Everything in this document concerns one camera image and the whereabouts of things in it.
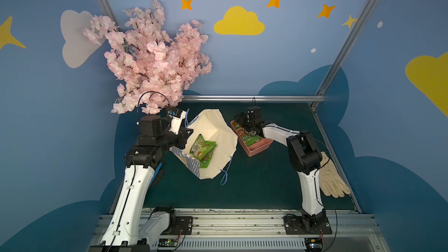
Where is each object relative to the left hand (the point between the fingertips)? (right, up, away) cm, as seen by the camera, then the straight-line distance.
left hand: (190, 128), depth 71 cm
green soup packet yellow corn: (+2, -11, +19) cm, 22 cm away
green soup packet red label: (+28, -8, +30) cm, 42 cm away
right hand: (+22, +5, +32) cm, 39 cm away
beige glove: (+68, -28, +15) cm, 75 cm away
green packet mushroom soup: (+5, -17, +13) cm, 21 cm away
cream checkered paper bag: (+8, -1, +27) cm, 28 cm away
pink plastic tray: (+29, -12, +19) cm, 37 cm away
